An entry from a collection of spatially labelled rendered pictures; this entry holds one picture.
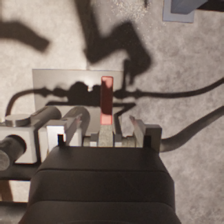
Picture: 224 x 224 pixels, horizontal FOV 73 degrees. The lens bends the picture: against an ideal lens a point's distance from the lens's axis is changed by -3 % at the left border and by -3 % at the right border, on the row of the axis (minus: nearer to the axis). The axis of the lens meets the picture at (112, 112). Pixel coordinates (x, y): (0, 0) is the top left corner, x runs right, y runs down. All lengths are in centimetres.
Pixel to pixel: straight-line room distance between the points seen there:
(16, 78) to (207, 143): 102
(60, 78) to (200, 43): 66
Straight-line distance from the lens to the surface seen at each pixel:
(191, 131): 44
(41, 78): 79
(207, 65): 88
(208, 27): 89
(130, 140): 33
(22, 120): 35
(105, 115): 27
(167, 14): 81
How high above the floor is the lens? 74
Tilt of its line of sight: 75 degrees down
